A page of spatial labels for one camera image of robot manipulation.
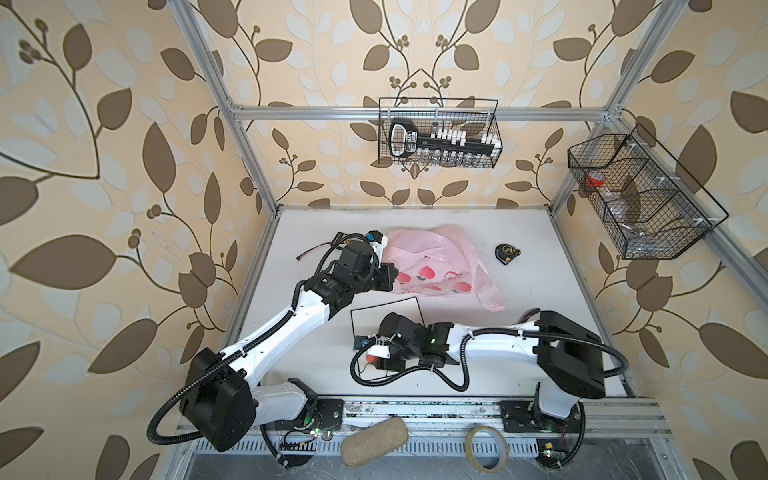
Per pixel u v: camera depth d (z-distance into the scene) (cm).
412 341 62
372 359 79
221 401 39
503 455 67
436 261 95
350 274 60
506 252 105
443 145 86
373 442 68
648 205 74
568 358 44
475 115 91
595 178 88
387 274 69
